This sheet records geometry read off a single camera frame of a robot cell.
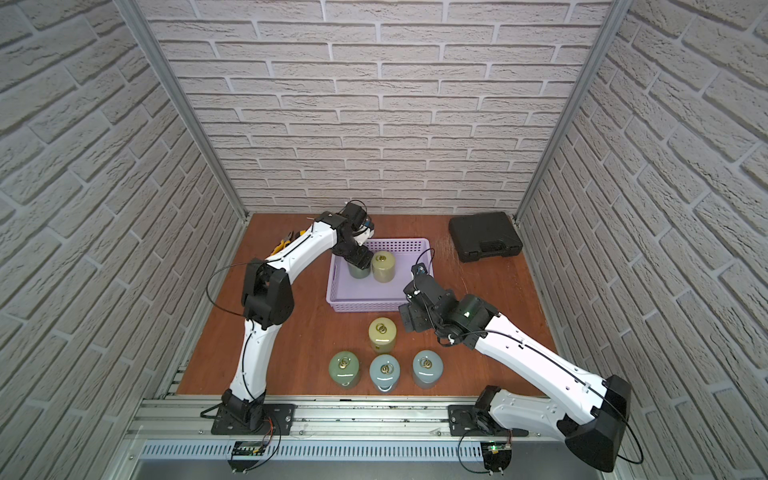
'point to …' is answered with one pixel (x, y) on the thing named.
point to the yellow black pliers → (290, 236)
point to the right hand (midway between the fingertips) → (426, 305)
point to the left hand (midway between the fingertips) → (363, 254)
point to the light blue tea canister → (427, 367)
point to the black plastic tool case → (484, 234)
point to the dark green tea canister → (357, 272)
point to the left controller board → (245, 455)
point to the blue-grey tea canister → (384, 371)
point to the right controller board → (497, 455)
